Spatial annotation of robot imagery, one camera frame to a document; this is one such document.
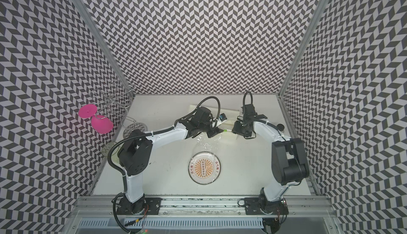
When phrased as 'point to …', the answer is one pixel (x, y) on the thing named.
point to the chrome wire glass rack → (117, 96)
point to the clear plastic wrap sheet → (202, 143)
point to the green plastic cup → (106, 147)
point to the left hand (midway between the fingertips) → (219, 127)
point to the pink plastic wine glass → (101, 124)
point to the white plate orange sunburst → (204, 168)
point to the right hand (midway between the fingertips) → (236, 133)
